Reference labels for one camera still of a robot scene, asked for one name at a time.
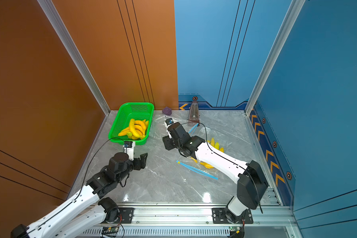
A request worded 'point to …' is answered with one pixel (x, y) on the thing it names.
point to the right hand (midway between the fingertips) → (167, 137)
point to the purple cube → (167, 111)
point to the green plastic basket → (128, 111)
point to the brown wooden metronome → (194, 116)
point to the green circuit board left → (110, 229)
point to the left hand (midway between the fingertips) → (141, 151)
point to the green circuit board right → (236, 229)
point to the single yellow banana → (133, 130)
